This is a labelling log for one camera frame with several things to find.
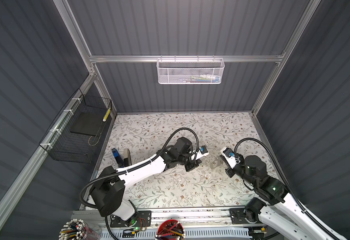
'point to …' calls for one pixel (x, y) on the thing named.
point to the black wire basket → (75, 137)
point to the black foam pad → (89, 123)
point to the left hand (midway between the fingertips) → (200, 159)
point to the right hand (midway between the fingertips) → (224, 156)
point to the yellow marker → (105, 118)
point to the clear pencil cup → (78, 229)
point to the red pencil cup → (170, 229)
